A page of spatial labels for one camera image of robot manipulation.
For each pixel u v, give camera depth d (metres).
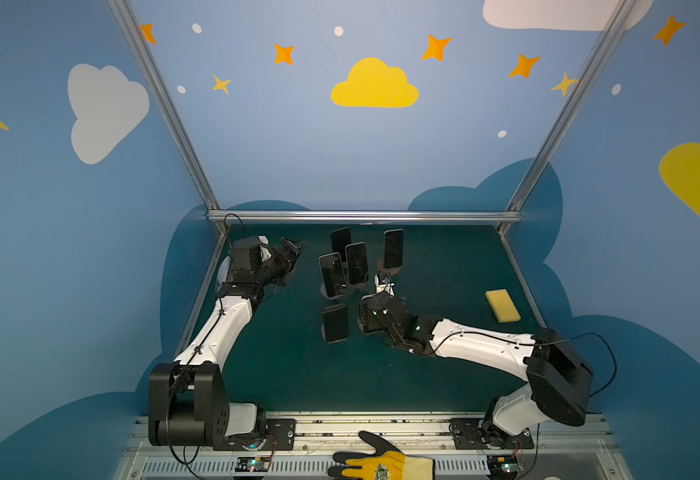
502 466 0.71
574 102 0.85
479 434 0.75
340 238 1.01
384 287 0.72
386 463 0.69
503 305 0.99
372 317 0.65
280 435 0.74
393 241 0.98
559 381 0.44
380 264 1.00
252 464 0.71
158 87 0.80
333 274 1.15
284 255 0.74
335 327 0.82
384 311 0.62
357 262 0.98
